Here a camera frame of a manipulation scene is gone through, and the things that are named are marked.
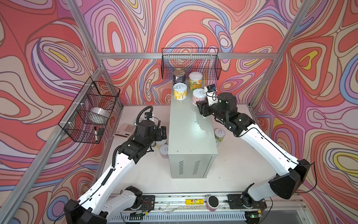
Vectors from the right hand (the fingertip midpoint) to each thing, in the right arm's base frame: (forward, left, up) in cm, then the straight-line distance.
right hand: (202, 103), depth 73 cm
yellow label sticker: (-40, +6, -32) cm, 52 cm away
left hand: (-8, +23, -10) cm, 26 cm away
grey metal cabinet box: (-26, +8, 0) cm, 27 cm away
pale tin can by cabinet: (-26, +20, -1) cm, 33 cm away
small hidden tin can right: (-7, -12, -30) cm, 33 cm away
